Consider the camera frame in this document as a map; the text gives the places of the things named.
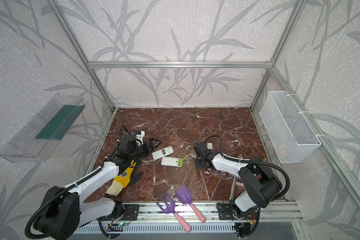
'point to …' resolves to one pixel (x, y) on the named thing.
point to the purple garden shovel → (184, 194)
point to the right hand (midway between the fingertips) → (199, 157)
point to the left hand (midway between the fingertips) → (161, 140)
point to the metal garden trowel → (234, 187)
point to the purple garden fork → (169, 208)
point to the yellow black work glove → (125, 179)
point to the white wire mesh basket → (291, 136)
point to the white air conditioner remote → (172, 162)
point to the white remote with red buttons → (162, 152)
